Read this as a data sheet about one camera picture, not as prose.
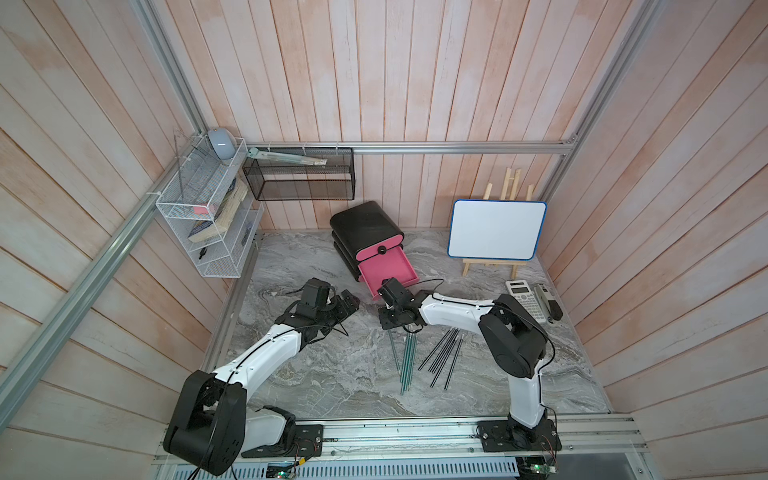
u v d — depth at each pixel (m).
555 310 0.92
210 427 0.41
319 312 0.68
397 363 0.86
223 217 0.79
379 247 0.95
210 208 0.69
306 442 0.73
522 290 1.01
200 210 0.72
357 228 1.25
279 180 1.07
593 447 0.74
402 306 0.73
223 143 0.82
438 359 0.88
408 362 0.86
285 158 0.91
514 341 0.51
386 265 0.98
